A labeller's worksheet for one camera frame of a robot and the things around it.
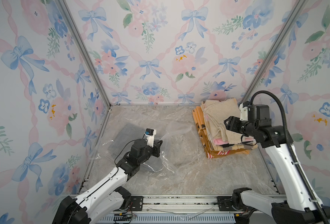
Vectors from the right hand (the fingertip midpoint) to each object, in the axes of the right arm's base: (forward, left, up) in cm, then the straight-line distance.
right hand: (231, 121), depth 71 cm
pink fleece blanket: (-2, +1, -17) cm, 17 cm away
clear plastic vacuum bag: (+18, +71, -31) cm, 80 cm away
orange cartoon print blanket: (-5, +5, -26) cm, 27 cm away
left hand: (-4, +35, -12) cm, 37 cm away
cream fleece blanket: (+19, 0, -13) cm, 23 cm away
